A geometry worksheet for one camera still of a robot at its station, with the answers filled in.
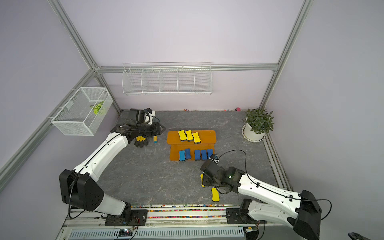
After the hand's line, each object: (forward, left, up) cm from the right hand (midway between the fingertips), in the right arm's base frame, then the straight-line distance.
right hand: (203, 177), depth 77 cm
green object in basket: (+31, +58, +21) cm, 69 cm away
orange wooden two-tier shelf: (+21, -3, +5) cm, 22 cm away
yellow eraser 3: (+21, +4, +7) cm, 22 cm away
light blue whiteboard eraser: (+16, +13, -7) cm, 22 cm away
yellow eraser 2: (+22, +8, +6) cm, 24 cm away
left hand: (+22, +22, +13) cm, 33 cm away
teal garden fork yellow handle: (+27, +31, -6) cm, 42 cm away
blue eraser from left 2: (+17, +3, -8) cm, 19 cm away
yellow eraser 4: (-7, -6, -7) cm, 12 cm away
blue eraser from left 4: (+19, -5, -8) cm, 21 cm away
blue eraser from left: (+18, +10, -7) cm, 22 cm away
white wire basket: (+30, +67, +17) cm, 75 cm away
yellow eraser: (+22, +12, +6) cm, 26 cm away
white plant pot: (+30, -34, -6) cm, 45 cm away
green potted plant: (+29, -34, +11) cm, 46 cm away
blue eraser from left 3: (+16, -1, -7) cm, 18 cm away
